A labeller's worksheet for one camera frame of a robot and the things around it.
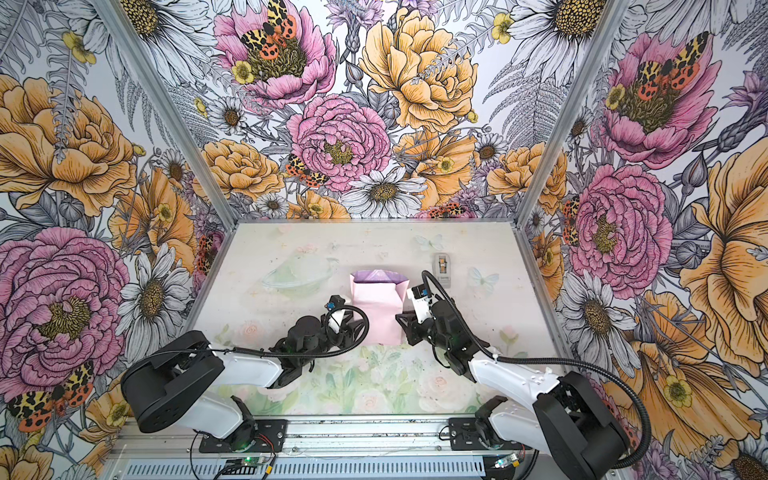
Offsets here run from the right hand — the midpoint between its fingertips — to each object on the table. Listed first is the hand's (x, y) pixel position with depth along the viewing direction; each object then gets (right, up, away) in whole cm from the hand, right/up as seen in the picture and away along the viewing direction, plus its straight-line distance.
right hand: (399, 325), depth 84 cm
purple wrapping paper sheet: (-5, +9, -4) cm, 11 cm away
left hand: (-11, 0, +3) cm, 11 cm away
